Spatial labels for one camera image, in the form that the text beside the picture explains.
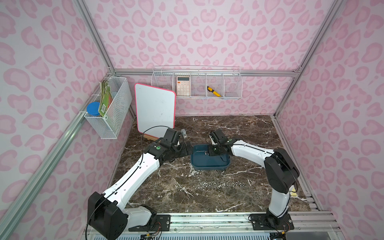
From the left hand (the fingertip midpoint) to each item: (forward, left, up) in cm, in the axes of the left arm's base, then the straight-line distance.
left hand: (186, 147), depth 79 cm
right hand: (+6, -13, -13) cm, 19 cm away
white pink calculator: (+39, +3, +11) cm, 40 cm away
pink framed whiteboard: (+52, +30, -23) cm, 64 cm away
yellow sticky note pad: (-18, -59, -19) cm, 64 cm away
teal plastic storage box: (+2, -7, -20) cm, 21 cm away
